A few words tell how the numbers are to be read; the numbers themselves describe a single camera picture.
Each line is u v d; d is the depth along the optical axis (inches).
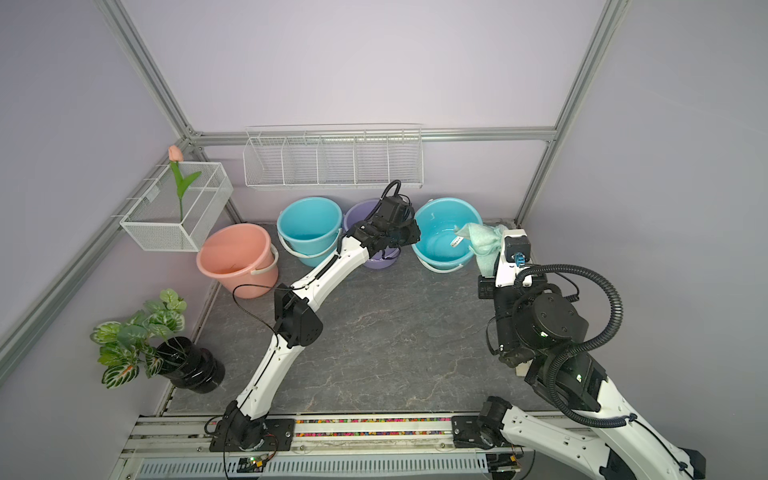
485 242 20.5
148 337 26.6
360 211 39.4
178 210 32.0
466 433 29.0
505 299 17.9
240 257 39.8
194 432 29.8
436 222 36.9
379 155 39.5
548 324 13.5
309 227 40.0
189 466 27.8
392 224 28.4
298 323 22.8
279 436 29.1
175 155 32.6
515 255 15.6
